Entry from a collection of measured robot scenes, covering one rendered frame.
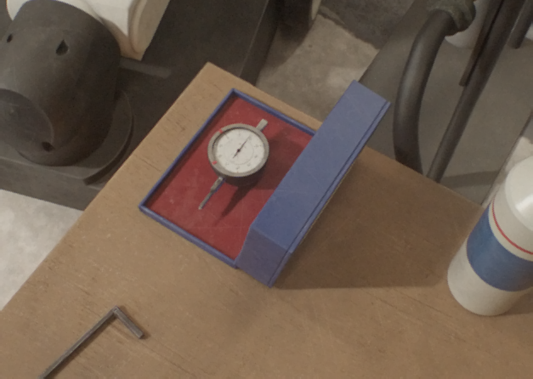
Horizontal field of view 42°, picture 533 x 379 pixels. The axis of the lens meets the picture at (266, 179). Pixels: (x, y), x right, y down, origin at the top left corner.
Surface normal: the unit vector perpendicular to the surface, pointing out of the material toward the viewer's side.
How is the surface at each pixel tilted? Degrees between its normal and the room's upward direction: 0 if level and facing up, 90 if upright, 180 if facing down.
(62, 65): 40
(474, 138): 0
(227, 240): 0
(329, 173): 9
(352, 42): 0
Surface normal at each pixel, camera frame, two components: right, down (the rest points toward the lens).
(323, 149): 0.14, -0.38
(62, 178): -0.28, 0.85
